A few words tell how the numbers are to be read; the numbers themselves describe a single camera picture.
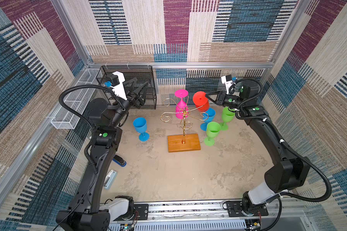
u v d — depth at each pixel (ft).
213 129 3.05
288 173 1.41
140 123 3.05
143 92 1.71
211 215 2.39
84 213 1.20
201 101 2.38
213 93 2.29
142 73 3.34
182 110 2.45
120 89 1.55
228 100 2.12
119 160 2.86
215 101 2.20
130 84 1.87
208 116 3.10
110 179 2.68
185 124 3.55
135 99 1.65
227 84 2.19
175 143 3.19
